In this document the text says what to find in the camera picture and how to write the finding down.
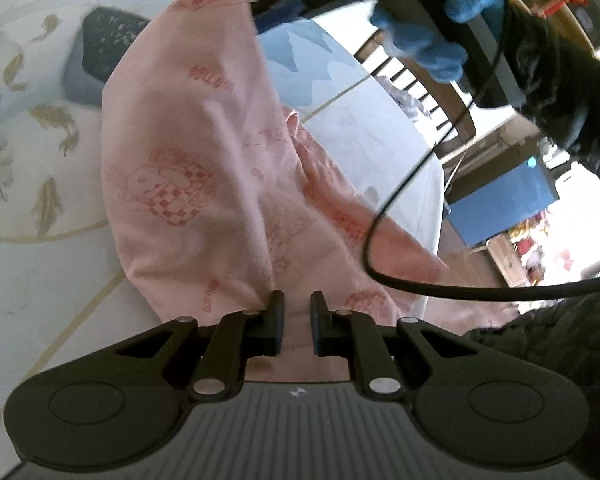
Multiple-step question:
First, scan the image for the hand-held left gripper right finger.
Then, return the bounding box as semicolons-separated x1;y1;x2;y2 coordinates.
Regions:
310;290;487;402

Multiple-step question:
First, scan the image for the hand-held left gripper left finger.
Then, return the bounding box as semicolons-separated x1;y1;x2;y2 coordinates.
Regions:
100;290;286;403

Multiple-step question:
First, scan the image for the pink printed cloth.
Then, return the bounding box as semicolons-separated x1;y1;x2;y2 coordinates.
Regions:
100;0;452;382

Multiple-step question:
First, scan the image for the person's right forearm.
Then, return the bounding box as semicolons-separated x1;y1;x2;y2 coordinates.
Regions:
504;4;600;199

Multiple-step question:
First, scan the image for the person's right hand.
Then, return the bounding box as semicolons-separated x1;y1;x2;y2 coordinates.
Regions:
370;0;504;84

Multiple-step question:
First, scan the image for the white sheer cloth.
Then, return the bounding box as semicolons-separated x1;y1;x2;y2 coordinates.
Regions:
380;77;432;122

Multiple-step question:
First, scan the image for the wooden slatted chair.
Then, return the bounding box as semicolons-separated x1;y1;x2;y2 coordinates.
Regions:
354;29;477;162

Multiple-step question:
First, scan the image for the wooden cabinet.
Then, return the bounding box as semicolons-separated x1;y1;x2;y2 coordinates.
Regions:
472;232;532;289

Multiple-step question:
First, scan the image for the blue box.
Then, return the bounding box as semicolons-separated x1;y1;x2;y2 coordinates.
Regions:
444;157;557;249

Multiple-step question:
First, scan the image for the person's dark jacket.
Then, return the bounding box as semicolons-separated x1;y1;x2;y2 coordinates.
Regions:
462;280;600;480

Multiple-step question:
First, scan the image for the floral printed tablecloth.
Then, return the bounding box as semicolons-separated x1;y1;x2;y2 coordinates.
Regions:
0;0;444;466

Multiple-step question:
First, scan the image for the black cable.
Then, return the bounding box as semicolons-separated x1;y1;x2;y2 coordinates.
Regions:
362;0;600;303

